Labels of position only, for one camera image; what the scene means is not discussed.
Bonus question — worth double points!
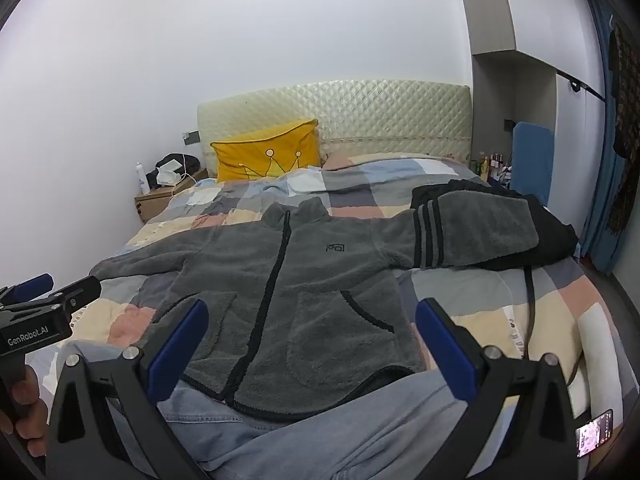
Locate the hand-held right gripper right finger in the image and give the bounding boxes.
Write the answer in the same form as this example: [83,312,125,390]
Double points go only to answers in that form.
[415,297,581,480]

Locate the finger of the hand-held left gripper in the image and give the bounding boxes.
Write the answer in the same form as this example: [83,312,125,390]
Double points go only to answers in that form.
[0,273,55,307]
[31,275,102,323]

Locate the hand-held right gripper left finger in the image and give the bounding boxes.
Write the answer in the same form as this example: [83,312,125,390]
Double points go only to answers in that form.
[47,299,211,480]

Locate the grey fleece jacket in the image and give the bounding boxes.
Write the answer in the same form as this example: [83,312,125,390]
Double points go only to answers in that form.
[89,191,540,422]

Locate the black clothes pile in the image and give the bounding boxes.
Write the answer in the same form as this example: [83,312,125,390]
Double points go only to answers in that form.
[410,179,580,272]

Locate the person's left hand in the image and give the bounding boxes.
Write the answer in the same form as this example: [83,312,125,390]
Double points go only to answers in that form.
[0,366,49,457]

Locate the patchwork bed blanket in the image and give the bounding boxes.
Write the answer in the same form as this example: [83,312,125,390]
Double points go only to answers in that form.
[25,152,608,461]

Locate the wooden nightstand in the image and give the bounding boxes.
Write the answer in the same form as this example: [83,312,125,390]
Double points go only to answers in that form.
[134,167,208,224]

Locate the white paper bag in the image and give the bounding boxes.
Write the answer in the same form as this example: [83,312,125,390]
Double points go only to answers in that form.
[146,160,183,188]

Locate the light blue jeans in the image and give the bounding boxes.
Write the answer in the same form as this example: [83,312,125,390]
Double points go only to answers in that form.
[65,340,501,480]

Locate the smartphone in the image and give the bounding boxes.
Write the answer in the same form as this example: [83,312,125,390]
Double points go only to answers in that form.
[575,409,614,459]

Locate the black bag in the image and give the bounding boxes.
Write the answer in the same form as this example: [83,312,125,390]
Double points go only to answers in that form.
[155,153,202,183]

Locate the row of small bottles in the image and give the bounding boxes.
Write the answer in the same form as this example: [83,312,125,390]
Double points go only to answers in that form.
[470,150,513,183]

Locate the blue chair back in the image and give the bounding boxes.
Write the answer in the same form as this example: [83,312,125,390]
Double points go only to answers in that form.
[511,121,555,208]

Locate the yellow crown pillow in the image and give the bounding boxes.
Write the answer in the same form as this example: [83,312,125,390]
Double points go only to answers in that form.
[210,119,321,182]

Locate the cream quilted headboard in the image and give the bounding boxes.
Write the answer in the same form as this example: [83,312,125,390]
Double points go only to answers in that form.
[196,79,473,181]

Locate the blue curtain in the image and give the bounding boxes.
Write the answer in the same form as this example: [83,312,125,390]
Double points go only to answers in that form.
[582,0,631,275]

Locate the dark patterned hanging garment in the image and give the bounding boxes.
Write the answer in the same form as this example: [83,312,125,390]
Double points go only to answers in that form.
[607,22,640,236]

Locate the dark cord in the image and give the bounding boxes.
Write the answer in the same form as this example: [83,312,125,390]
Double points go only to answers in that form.
[521,266,539,361]

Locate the white cable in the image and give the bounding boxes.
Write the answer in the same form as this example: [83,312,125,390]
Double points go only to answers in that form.
[170,155,198,201]

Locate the black wall rail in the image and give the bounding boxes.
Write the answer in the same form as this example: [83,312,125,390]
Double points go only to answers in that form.
[557,71,608,102]

